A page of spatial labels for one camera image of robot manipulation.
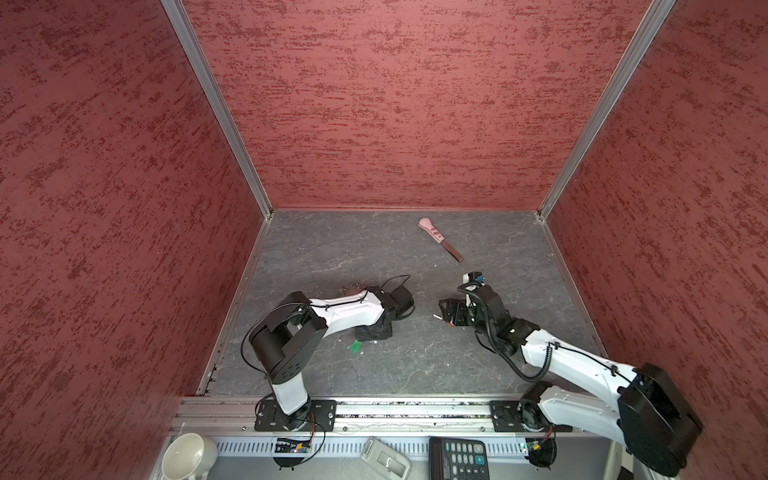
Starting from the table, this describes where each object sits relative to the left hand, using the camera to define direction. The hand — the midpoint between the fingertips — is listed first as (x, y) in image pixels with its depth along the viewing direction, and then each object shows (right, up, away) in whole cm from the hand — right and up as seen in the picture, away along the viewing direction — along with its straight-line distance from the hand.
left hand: (371, 339), depth 87 cm
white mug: (-40, -19, -22) cm, 49 cm away
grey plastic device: (+5, -21, -20) cm, 29 cm away
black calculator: (+21, -20, -20) cm, 35 cm away
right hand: (+23, +9, -2) cm, 25 cm away
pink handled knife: (+20, +36, +26) cm, 49 cm away
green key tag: (-4, -1, -2) cm, 5 cm away
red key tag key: (+22, +8, -11) cm, 25 cm away
